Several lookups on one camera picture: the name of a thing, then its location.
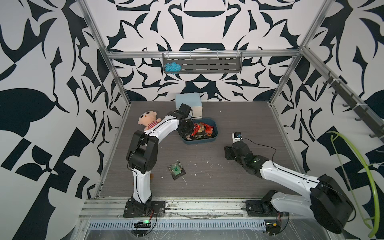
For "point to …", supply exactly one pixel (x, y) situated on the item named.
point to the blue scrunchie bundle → (172, 67)
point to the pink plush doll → (148, 119)
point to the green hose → (377, 228)
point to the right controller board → (272, 228)
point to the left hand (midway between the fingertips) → (191, 128)
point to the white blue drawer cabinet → (193, 100)
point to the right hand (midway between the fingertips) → (226, 145)
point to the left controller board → (142, 224)
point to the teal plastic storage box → (206, 130)
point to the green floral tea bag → (176, 170)
